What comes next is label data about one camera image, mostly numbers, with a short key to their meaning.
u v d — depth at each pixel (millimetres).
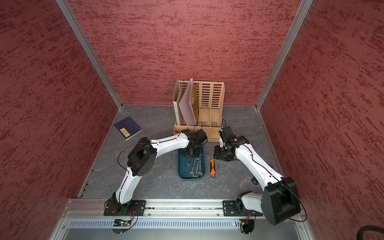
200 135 768
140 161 534
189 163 891
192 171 870
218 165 897
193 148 790
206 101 1130
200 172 852
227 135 655
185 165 871
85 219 715
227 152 683
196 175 849
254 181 831
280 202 399
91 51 877
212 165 875
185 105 912
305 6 707
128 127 1065
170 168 875
